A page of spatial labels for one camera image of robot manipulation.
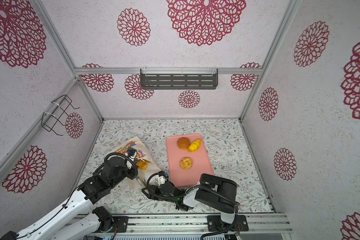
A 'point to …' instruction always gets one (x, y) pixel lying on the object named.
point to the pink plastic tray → (180, 176)
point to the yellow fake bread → (186, 163)
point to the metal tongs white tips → (142, 182)
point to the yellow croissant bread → (194, 145)
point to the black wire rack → (56, 113)
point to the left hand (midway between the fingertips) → (135, 163)
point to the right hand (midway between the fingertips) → (141, 191)
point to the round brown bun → (183, 143)
